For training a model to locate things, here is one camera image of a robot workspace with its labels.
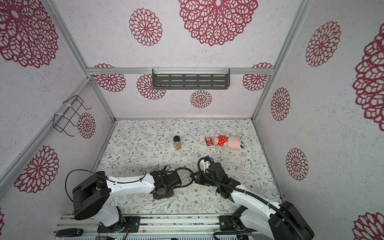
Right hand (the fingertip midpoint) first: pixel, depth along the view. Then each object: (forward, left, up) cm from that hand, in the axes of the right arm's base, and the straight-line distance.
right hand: (189, 174), depth 79 cm
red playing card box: (+29, -12, -10) cm, 33 cm away
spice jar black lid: (+23, +10, -4) cm, 25 cm away
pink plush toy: (+25, -26, -4) cm, 37 cm away
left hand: (-8, +12, -12) cm, 19 cm away
